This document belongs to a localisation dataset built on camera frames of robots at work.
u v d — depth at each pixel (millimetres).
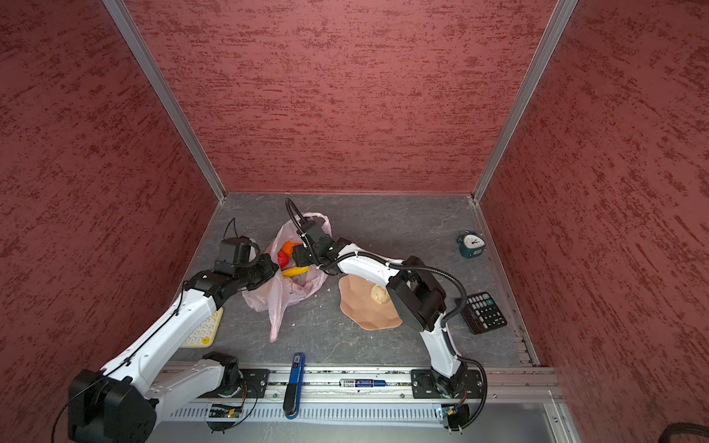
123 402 375
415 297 509
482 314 852
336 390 739
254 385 711
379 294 851
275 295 753
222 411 725
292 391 720
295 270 924
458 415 720
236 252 620
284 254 950
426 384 740
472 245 1003
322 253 692
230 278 595
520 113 923
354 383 737
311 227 696
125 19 720
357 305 873
